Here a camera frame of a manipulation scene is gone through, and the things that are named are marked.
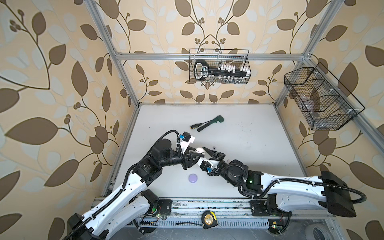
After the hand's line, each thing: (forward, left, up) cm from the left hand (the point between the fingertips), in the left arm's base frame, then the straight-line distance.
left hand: (202, 154), depth 65 cm
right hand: (+2, 0, -1) cm, 2 cm away
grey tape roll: (-24, -55, -22) cm, 64 cm away
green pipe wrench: (+42, -13, -26) cm, 51 cm away
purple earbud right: (+17, -8, -26) cm, 32 cm away
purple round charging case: (-2, +5, -26) cm, 26 cm away
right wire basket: (+25, -60, +9) cm, 66 cm away
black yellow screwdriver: (+33, +4, -24) cm, 42 cm away
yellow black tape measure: (-22, -4, -23) cm, 32 cm away
